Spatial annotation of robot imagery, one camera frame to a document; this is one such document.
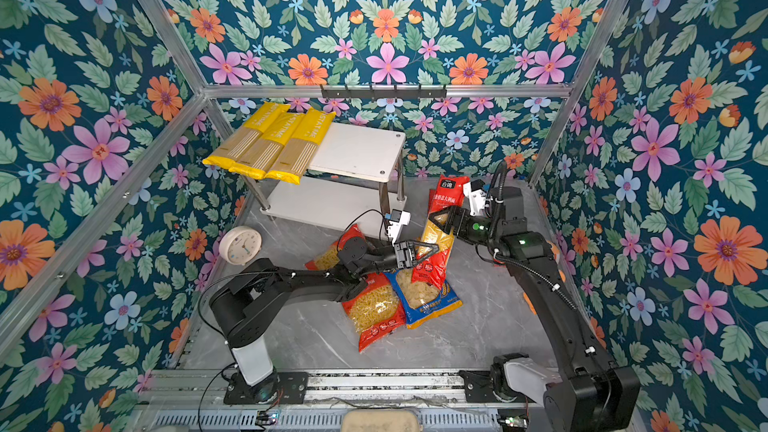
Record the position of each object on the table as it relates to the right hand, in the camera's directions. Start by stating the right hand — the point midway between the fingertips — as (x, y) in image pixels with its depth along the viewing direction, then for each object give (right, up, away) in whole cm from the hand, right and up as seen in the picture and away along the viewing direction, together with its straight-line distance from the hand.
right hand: (440, 218), depth 72 cm
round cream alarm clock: (-60, -9, +19) cm, 64 cm away
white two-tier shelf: (-22, +10, +3) cm, 24 cm away
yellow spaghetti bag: (-54, +18, +5) cm, 57 cm away
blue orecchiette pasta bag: (-4, -24, +12) cm, 27 cm away
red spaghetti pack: (+1, +7, -1) cm, 7 cm away
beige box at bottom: (-14, -45, -6) cm, 48 cm away
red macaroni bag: (-33, -14, +21) cm, 41 cm away
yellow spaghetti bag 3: (-37, +15, +3) cm, 40 cm away
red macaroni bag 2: (-17, -26, +10) cm, 33 cm away
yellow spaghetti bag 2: (-46, +16, +4) cm, 49 cm away
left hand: (-1, -7, -6) cm, 9 cm away
